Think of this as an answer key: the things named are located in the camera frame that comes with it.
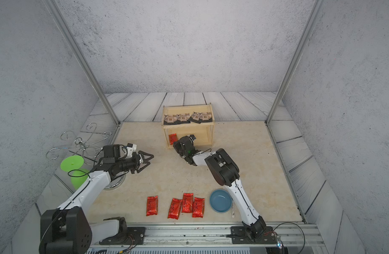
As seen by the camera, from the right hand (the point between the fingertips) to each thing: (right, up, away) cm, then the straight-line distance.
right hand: (170, 142), depth 102 cm
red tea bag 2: (-6, -31, -21) cm, 38 cm away
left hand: (-5, -7, -21) cm, 23 cm away
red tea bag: (+1, +2, +6) cm, 6 cm away
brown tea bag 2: (+9, +15, -7) cm, 19 cm away
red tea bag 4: (+12, -30, -21) cm, 39 cm away
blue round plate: (+29, -29, -19) cm, 46 cm away
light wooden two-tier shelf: (+7, +13, -8) cm, 17 cm away
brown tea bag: (+2, +14, -8) cm, 16 cm away
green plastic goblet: (-30, -6, -40) cm, 51 cm away
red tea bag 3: (+6, -32, -22) cm, 39 cm away
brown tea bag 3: (+16, +16, -6) cm, 24 cm away
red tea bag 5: (+18, -31, -22) cm, 42 cm away
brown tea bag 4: (+22, +16, -6) cm, 28 cm away
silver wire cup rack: (-30, -1, -33) cm, 44 cm away
